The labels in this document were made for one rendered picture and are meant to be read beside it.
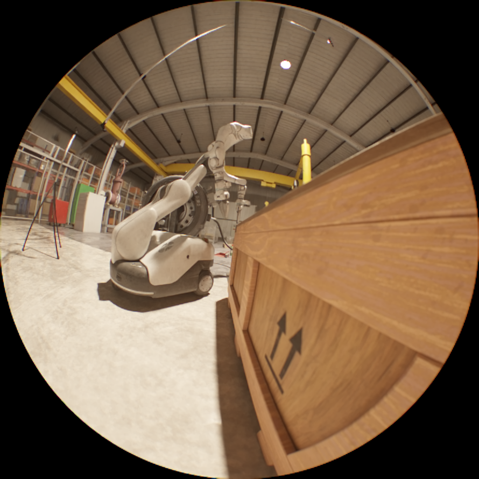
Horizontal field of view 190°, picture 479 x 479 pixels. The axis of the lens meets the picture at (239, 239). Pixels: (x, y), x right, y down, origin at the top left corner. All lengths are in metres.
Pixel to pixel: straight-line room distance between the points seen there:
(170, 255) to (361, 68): 9.15
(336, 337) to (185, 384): 0.38
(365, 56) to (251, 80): 5.86
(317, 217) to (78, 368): 0.61
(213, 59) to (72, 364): 8.80
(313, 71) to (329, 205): 8.67
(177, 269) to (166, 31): 8.65
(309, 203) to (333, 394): 0.21
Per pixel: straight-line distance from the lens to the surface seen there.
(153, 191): 1.62
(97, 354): 0.55
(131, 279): 0.71
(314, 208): 0.17
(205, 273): 0.89
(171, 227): 1.44
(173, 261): 0.70
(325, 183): 0.16
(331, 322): 0.16
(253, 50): 8.34
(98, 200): 5.23
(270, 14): 8.11
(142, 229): 0.78
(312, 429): 0.23
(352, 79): 9.05
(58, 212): 6.30
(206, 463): 0.39
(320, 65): 8.66
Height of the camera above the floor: 0.38
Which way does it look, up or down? level
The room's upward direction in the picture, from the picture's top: 8 degrees clockwise
